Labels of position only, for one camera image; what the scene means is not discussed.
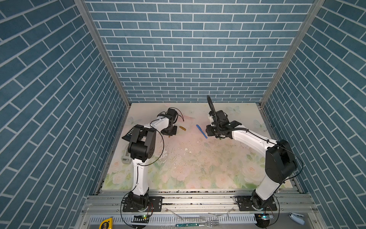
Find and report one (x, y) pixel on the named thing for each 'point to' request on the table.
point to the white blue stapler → (297, 218)
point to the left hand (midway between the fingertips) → (171, 132)
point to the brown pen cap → (182, 128)
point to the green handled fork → (209, 224)
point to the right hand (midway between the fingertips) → (206, 128)
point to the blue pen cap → (198, 127)
